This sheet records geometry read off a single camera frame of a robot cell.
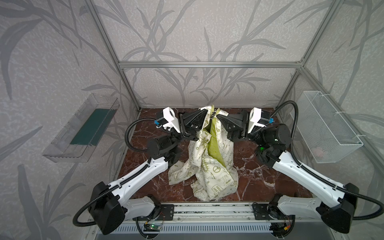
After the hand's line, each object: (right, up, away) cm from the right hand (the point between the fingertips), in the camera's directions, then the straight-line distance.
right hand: (220, 110), depth 46 cm
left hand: (-4, -1, -2) cm, 5 cm away
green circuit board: (-29, -55, +25) cm, 66 cm away
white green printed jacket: (-3, -18, +9) cm, 20 cm away
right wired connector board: (+32, -56, +26) cm, 70 cm away
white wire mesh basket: (+47, -9, +15) cm, 50 cm away
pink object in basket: (+51, -18, +26) cm, 60 cm away
